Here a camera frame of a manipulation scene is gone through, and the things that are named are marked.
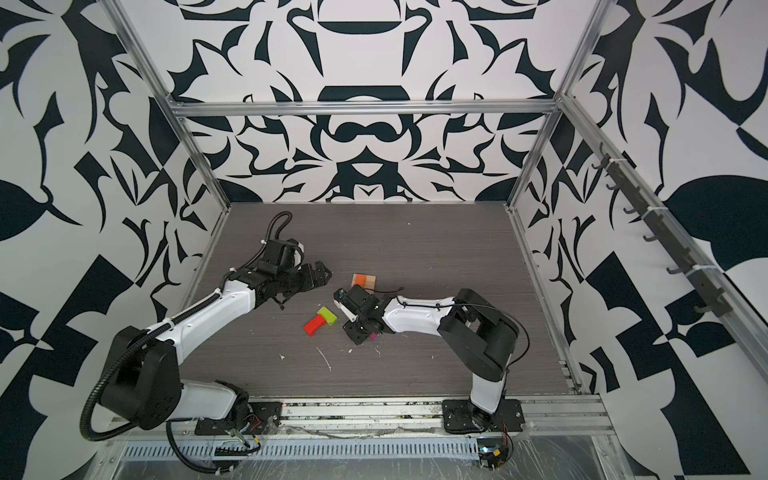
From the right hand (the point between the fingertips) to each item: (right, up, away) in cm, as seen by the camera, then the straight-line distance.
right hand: (353, 327), depth 88 cm
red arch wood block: (-12, 0, +1) cm, 12 cm away
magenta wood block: (+6, 0, -8) cm, 10 cm away
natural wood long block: (+5, +13, +11) cm, 17 cm away
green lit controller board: (+34, -24, -17) cm, 45 cm away
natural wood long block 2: (+5, +11, +8) cm, 14 cm away
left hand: (-9, +16, -2) cm, 19 cm away
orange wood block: (+1, +12, +11) cm, 17 cm away
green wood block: (-8, +3, +3) cm, 9 cm away
